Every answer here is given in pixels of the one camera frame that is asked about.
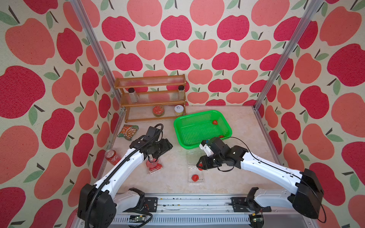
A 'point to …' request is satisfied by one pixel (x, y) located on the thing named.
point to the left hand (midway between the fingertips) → (170, 150)
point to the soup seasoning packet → (128, 131)
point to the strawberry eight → (200, 165)
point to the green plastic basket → (189, 130)
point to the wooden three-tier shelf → (154, 98)
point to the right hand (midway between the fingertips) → (199, 167)
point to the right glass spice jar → (181, 92)
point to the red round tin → (158, 110)
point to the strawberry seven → (221, 137)
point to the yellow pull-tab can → (179, 109)
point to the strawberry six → (195, 177)
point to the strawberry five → (215, 122)
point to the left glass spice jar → (132, 95)
